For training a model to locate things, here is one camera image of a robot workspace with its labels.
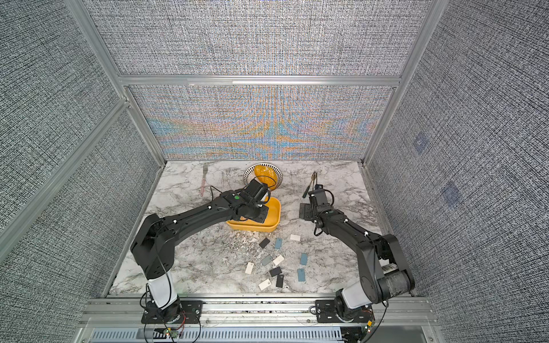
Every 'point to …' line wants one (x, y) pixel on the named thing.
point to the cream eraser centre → (280, 259)
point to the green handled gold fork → (314, 176)
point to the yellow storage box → (270, 224)
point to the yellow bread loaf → (266, 175)
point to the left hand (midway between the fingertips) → (267, 212)
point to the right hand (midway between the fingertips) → (313, 203)
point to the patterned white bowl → (249, 174)
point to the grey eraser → (266, 260)
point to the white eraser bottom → (264, 284)
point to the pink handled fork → (204, 171)
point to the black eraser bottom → (279, 281)
